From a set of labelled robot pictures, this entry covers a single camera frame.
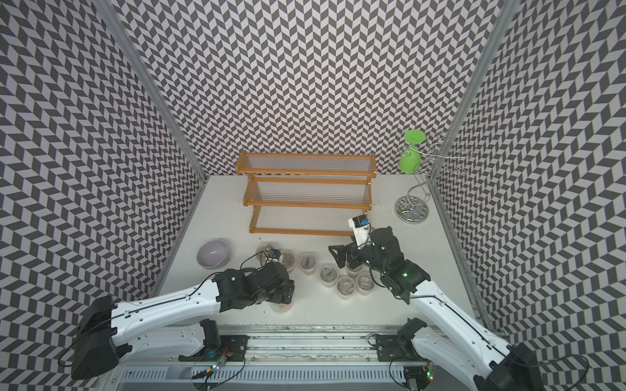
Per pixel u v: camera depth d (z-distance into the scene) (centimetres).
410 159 93
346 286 81
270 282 57
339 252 67
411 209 103
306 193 108
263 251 90
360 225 65
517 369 39
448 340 47
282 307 77
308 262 85
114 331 40
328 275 82
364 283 81
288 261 87
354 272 84
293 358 72
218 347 65
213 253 88
